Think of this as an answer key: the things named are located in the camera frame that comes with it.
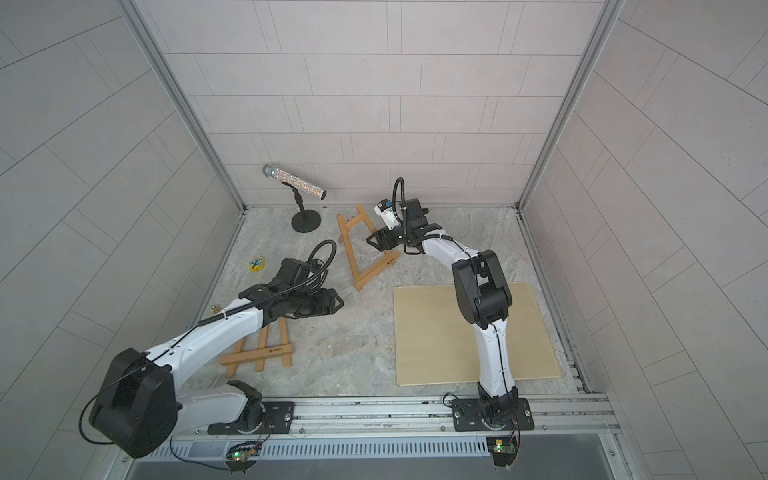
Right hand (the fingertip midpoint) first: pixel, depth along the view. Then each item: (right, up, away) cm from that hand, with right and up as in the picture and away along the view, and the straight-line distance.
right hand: (377, 234), depth 96 cm
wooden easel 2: (+2, -9, -2) cm, 9 cm away
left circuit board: (-27, -49, -32) cm, 64 cm away
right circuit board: (+31, -49, -28) cm, 65 cm away
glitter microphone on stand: (-28, +5, +15) cm, 32 cm away
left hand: (-9, -19, -13) cm, 25 cm away
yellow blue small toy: (-41, -10, +3) cm, 42 cm away
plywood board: (+17, -31, -14) cm, 38 cm away
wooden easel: (-30, -32, -17) cm, 47 cm away
